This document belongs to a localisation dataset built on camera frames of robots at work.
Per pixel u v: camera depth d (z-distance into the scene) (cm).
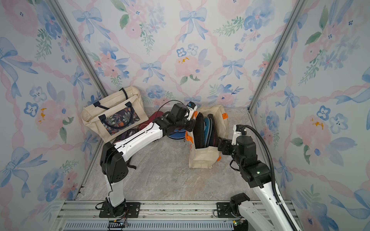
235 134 61
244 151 50
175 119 63
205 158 78
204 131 86
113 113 93
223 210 74
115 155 47
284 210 40
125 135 100
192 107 72
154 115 113
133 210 75
